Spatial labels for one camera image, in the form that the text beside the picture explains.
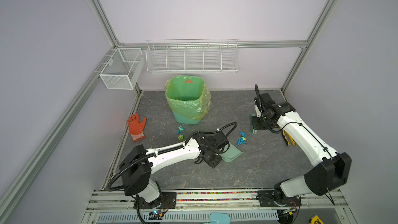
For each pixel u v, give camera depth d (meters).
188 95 1.04
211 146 0.56
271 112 0.55
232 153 0.85
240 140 0.93
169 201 0.73
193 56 0.98
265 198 0.74
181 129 0.99
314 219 0.68
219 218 0.69
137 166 0.42
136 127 1.00
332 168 0.41
